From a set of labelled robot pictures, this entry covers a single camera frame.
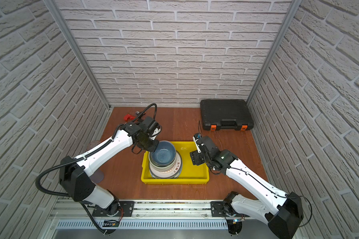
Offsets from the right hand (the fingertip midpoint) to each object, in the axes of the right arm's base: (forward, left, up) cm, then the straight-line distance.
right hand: (197, 152), depth 78 cm
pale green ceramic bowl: (-6, +19, -3) cm, 20 cm away
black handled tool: (+44, +39, -14) cm, 60 cm away
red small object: (+42, +47, -14) cm, 65 cm away
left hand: (+6, +22, 0) cm, 23 cm away
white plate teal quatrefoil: (-7, +12, -13) cm, 20 cm away
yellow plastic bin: (-6, +4, -15) cm, 17 cm away
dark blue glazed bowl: (+3, +18, -5) cm, 19 cm away
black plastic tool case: (+38, -29, -15) cm, 50 cm away
